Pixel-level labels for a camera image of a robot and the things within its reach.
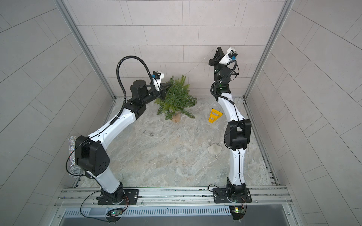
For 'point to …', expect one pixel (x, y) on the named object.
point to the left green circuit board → (115, 212)
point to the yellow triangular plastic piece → (215, 115)
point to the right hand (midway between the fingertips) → (217, 44)
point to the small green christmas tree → (177, 99)
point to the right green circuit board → (237, 211)
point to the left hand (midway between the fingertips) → (173, 83)
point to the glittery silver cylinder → (74, 169)
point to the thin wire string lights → (201, 61)
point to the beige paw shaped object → (214, 149)
